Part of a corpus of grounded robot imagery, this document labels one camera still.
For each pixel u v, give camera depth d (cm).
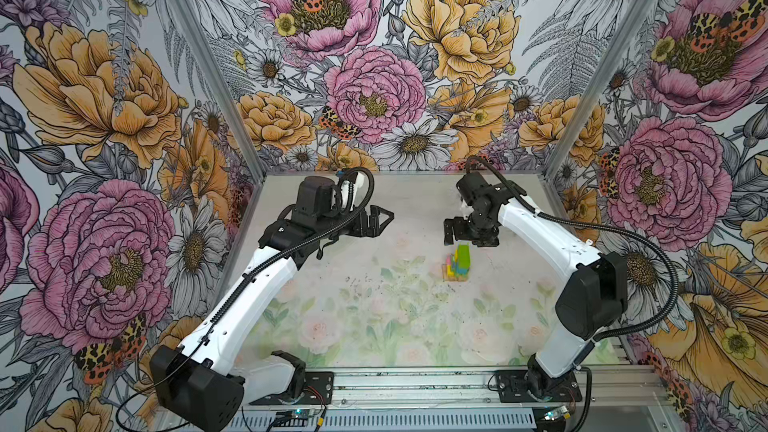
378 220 63
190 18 80
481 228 71
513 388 73
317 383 75
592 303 47
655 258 78
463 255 88
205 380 37
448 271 91
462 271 89
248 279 45
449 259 92
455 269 89
